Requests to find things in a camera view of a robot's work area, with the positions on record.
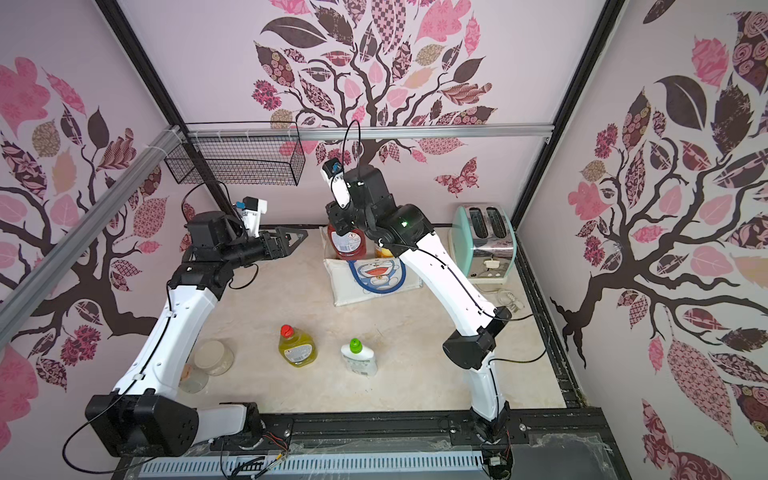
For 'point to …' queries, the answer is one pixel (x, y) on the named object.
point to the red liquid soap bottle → (351, 246)
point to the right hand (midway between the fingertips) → (335, 197)
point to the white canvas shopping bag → (368, 277)
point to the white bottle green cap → (359, 359)
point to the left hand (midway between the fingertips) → (298, 241)
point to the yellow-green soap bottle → (296, 347)
